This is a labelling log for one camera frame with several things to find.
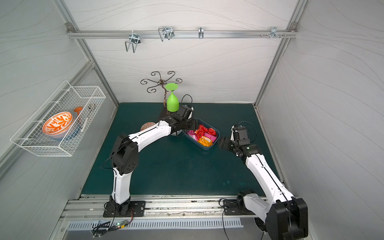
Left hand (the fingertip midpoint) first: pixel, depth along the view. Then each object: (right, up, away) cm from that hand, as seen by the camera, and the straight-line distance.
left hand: (197, 124), depth 90 cm
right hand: (+16, -10, -7) cm, 20 cm away
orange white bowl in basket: (-61, +1, -27) cm, 67 cm away
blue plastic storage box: (+2, +1, +8) cm, 8 cm away
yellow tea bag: (+5, -11, +3) cm, 13 cm away
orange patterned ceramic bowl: (-36, -1, +13) cm, 38 cm away
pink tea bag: (-4, -7, +8) cm, 11 cm away
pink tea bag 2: (+10, -9, +5) cm, 14 cm away
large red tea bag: (+3, -4, +5) cm, 7 cm away
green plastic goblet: (-15, +14, -1) cm, 21 cm away
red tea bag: (+10, -5, +8) cm, 14 cm away
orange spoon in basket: (-61, +8, -16) cm, 64 cm away
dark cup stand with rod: (-23, +26, 0) cm, 35 cm away
